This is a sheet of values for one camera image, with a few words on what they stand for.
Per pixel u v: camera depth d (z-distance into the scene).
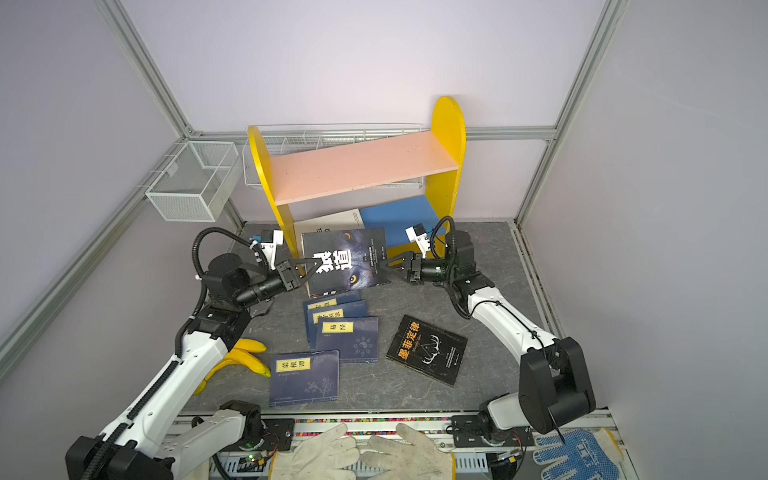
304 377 0.82
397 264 0.73
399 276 0.67
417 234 0.72
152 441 0.41
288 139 0.93
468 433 0.73
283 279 0.61
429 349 0.87
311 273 0.67
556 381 0.43
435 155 0.85
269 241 0.64
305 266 0.68
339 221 0.97
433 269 0.68
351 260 0.72
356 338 0.88
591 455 0.71
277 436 0.73
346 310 0.94
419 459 0.71
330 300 0.97
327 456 0.71
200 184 1.02
